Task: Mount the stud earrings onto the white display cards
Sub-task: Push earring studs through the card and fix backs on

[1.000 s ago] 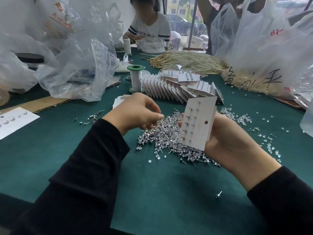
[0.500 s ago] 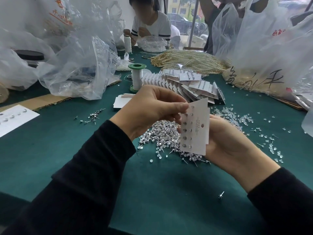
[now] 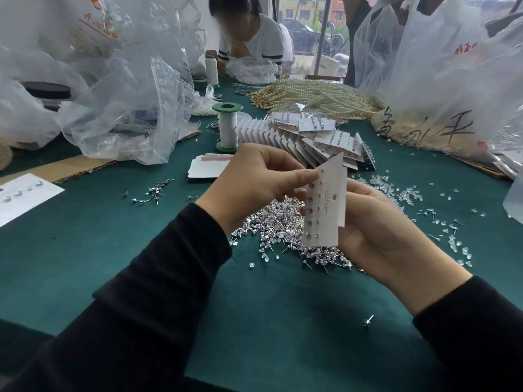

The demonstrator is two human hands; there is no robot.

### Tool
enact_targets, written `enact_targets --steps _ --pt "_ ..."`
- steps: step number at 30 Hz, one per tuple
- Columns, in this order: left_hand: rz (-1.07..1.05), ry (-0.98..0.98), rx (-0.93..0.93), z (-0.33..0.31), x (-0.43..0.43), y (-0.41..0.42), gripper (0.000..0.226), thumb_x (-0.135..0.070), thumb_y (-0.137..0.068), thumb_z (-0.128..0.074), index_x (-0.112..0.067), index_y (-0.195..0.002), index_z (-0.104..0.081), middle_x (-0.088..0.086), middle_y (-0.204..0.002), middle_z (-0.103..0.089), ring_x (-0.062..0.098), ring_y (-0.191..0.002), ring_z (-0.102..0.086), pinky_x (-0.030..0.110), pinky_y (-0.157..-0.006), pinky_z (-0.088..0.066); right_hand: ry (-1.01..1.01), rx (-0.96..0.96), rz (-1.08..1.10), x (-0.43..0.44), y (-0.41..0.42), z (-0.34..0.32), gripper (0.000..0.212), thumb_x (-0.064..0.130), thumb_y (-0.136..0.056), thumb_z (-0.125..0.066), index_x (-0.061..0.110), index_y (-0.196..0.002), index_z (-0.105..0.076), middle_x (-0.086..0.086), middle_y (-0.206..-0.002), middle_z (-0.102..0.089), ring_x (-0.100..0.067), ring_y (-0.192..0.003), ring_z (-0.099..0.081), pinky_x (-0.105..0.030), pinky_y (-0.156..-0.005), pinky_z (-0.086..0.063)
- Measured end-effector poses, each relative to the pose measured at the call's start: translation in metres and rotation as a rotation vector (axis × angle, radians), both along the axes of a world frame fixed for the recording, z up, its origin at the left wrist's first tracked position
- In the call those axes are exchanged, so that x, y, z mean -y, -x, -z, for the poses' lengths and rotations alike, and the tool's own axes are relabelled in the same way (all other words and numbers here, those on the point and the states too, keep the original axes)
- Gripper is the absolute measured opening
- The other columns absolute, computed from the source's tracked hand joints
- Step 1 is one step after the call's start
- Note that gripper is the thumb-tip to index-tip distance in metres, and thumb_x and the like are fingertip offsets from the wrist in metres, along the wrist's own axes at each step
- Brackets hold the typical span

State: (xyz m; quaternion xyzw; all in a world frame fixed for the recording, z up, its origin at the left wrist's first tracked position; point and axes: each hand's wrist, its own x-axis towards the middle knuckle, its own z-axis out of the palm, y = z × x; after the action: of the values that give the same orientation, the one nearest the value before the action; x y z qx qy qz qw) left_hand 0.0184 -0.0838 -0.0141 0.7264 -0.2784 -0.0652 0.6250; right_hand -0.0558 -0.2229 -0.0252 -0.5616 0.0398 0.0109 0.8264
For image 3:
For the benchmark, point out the person's left forearm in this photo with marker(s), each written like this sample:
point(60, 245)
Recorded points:
point(130, 318)

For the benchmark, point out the pile of silver stud earrings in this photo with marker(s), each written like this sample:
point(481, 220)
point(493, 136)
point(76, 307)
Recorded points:
point(269, 224)

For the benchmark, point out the person's right forearm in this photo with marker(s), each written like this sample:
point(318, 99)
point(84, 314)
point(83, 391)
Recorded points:
point(478, 342)

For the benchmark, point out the clear plastic earring backs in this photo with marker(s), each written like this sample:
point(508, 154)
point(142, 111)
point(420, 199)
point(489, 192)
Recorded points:
point(408, 195)

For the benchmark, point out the small scatter of silver studs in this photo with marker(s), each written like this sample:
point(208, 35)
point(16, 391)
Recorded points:
point(154, 191)

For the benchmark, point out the white handwritten plastic bag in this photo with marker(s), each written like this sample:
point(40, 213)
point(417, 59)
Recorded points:
point(437, 81)

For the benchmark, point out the large clear plastic bag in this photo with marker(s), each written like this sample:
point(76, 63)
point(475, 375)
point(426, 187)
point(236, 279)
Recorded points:
point(130, 118)

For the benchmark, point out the pile of pearl strands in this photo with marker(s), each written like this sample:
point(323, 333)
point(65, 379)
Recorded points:
point(318, 97)

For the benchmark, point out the orange and black tool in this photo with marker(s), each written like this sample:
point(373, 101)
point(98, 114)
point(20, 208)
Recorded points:
point(482, 167)

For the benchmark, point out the white thread cone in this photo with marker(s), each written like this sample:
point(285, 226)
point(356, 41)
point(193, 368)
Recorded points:
point(211, 71)

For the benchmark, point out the black-lidded jar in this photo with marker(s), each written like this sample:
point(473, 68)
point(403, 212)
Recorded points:
point(47, 90)

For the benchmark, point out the white earring card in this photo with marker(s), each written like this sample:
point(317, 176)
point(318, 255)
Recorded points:
point(327, 224)

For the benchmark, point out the person's right hand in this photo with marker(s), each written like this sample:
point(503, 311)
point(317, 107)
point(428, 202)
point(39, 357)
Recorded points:
point(388, 249)

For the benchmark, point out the brown cardboard sheet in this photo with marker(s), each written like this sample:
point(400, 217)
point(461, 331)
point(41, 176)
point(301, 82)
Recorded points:
point(65, 169)

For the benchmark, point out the small bag of pearls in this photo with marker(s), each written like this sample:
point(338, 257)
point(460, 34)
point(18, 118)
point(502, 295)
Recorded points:
point(204, 108)

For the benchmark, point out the dark parked car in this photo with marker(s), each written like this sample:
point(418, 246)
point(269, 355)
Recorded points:
point(304, 36)

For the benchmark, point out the person's left hand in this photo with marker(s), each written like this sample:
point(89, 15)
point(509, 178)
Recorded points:
point(253, 179)

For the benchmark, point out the green spool of white thread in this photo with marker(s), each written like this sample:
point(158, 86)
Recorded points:
point(227, 128)

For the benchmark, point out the row of white cards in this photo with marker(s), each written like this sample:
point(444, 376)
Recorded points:
point(261, 136)

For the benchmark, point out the translucent white plastic bag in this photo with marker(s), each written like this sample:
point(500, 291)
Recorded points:
point(24, 118)

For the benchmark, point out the single ear stud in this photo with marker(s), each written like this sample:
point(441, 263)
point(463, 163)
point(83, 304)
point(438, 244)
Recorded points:
point(367, 321)

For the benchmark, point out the large white studded card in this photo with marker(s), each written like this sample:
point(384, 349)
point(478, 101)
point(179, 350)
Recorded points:
point(24, 202)

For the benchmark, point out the heap of clear plastic bags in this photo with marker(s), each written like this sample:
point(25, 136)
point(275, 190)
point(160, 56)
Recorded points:
point(508, 146)

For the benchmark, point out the stack of white cards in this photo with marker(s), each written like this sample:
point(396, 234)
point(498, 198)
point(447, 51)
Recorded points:
point(204, 169)

